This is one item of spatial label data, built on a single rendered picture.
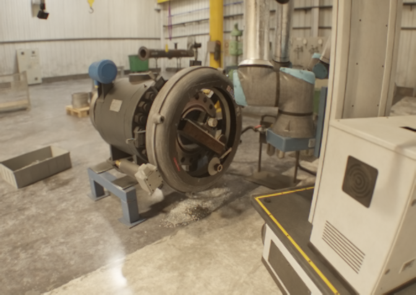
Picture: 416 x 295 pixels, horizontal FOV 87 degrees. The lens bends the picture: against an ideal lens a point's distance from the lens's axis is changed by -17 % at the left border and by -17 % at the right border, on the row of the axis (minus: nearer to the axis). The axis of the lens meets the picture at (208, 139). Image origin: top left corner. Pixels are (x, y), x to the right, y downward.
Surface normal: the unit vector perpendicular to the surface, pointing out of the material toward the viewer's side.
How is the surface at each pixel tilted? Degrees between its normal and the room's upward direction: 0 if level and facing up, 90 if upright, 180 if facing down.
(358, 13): 90
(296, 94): 92
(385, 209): 90
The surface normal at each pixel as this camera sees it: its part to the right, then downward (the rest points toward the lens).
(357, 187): -0.97, 0.07
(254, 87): -0.16, 0.14
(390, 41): 0.25, 0.29
